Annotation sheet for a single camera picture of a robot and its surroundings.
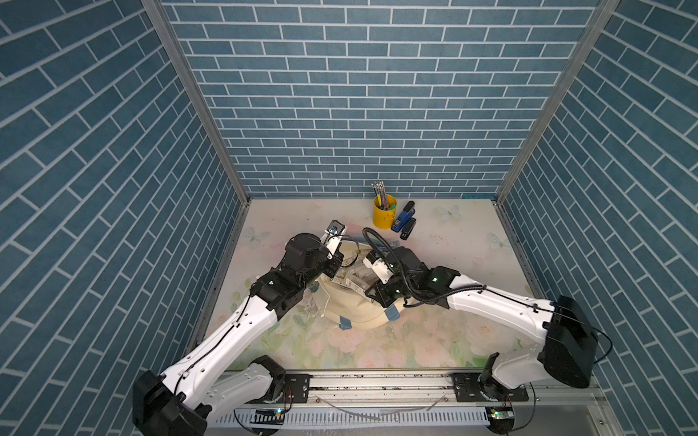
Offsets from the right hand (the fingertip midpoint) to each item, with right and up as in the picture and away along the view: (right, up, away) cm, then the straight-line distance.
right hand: (370, 292), depth 78 cm
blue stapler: (+17, +25, +33) cm, 45 cm away
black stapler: (+16, +18, +28) cm, 37 cm away
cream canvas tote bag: (-7, -6, +8) cm, 12 cm away
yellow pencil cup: (+6, +24, +27) cm, 37 cm away
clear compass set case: (-3, +3, +2) cm, 5 cm away
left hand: (-7, +14, -4) cm, 16 cm away
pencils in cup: (+5, +31, +26) cm, 41 cm away
